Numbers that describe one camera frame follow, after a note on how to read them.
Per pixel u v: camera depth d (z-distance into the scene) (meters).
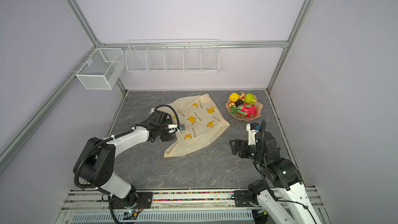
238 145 0.61
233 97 1.02
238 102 1.05
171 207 0.73
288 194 0.42
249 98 0.99
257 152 0.54
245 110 0.99
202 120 1.03
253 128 0.60
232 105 1.02
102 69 0.96
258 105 1.04
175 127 0.80
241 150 0.59
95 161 0.45
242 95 1.06
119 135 0.53
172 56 0.99
